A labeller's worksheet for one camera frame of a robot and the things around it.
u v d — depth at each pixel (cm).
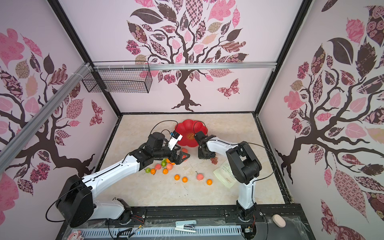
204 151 81
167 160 71
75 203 40
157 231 70
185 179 85
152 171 88
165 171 87
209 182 83
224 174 87
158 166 89
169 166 89
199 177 84
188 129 109
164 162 92
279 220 71
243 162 51
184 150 95
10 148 50
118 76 95
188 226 70
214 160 92
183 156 70
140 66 91
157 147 64
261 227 71
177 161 70
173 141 70
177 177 85
